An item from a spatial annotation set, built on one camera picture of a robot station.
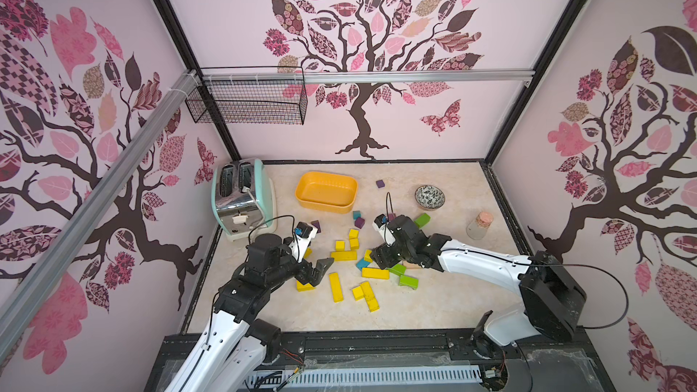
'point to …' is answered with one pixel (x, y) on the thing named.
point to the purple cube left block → (316, 223)
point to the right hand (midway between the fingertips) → (379, 248)
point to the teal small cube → (356, 214)
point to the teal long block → (362, 264)
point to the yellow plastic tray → (327, 191)
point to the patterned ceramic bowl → (429, 197)
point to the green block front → (408, 281)
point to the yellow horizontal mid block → (343, 256)
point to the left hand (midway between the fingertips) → (320, 257)
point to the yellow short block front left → (300, 287)
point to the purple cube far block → (379, 183)
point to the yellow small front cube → (358, 293)
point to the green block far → (422, 220)
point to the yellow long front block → (369, 296)
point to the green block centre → (397, 269)
